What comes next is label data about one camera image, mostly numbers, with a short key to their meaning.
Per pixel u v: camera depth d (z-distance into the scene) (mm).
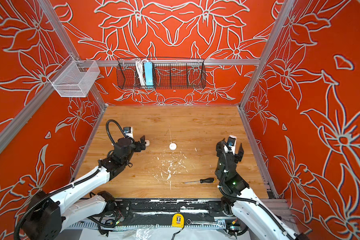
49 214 390
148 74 899
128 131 697
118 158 612
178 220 683
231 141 600
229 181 571
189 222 697
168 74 976
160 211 728
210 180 814
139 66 875
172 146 948
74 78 925
